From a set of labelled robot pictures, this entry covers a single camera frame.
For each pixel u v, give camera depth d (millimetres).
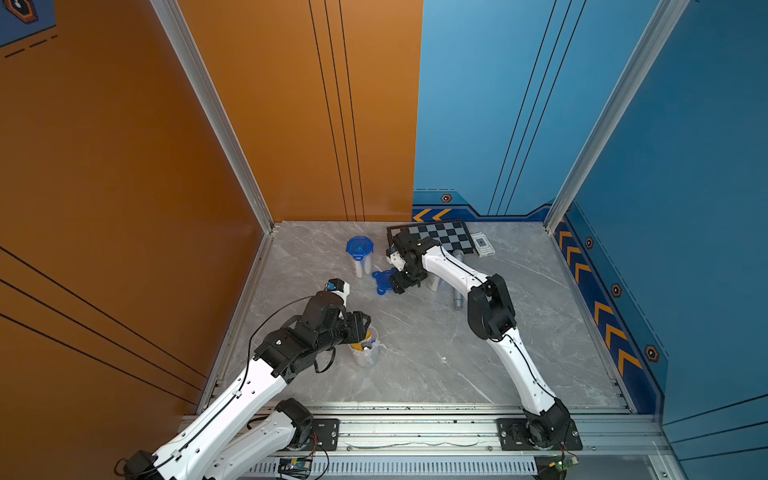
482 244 1120
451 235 1127
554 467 697
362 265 999
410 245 840
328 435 736
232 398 445
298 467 712
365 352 774
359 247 965
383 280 1018
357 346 759
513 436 725
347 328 635
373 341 773
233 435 449
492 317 640
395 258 955
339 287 657
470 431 756
